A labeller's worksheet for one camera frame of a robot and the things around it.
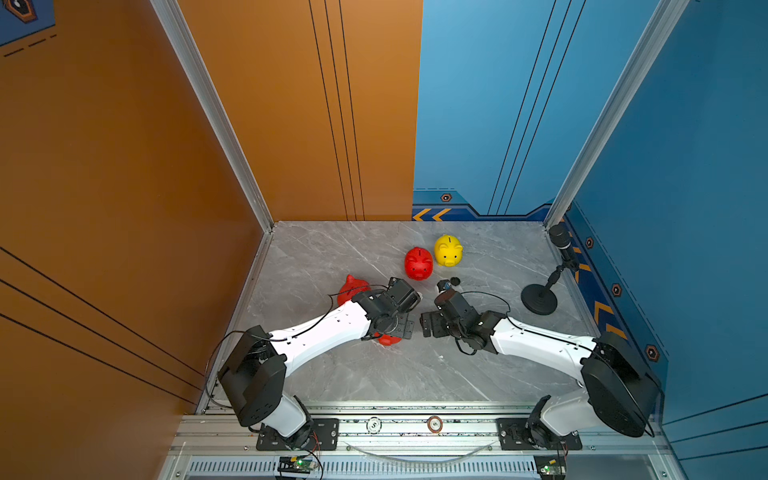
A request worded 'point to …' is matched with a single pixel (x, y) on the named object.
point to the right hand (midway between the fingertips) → (434, 318)
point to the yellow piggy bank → (448, 250)
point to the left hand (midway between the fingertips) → (397, 320)
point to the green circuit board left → (302, 464)
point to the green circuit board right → (547, 465)
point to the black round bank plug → (455, 281)
